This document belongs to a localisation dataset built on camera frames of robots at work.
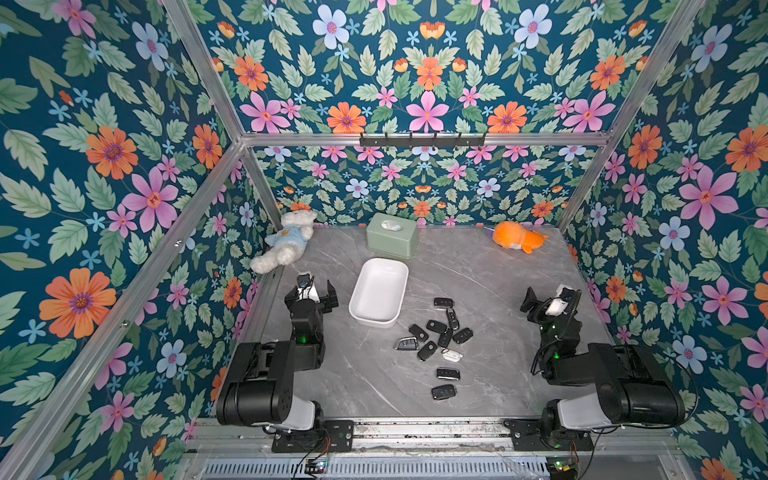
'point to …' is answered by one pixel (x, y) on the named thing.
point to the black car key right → (463, 335)
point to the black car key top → (443, 302)
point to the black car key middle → (436, 326)
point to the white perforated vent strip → (497, 468)
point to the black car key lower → (450, 373)
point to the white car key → (451, 355)
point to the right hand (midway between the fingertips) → (547, 291)
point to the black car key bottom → (443, 391)
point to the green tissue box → (392, 235)
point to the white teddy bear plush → (287, 243)
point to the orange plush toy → (513, 234)
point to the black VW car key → (425, 352)
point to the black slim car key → (452, 318)
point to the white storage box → (379, 291)
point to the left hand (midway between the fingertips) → (314, 282)
